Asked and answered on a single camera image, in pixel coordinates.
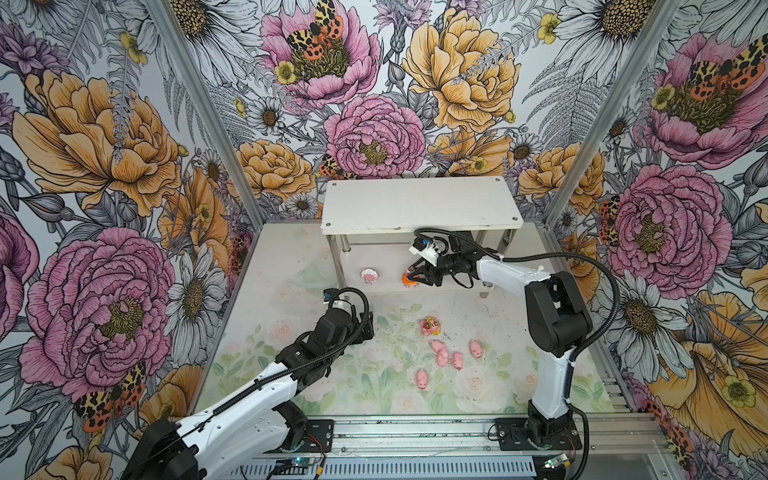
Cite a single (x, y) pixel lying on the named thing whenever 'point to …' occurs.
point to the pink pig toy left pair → (442, 357)
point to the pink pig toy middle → (458, 360)
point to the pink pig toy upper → (437, 345)
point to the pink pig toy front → (422, 379)
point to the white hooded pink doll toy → (369, 275)
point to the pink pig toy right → (476, 348)
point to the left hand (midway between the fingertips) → (356, 325)
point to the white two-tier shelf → (469, 221)
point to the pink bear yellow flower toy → (431, 325)
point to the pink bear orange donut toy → (408, 282)
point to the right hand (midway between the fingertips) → (415, 277)
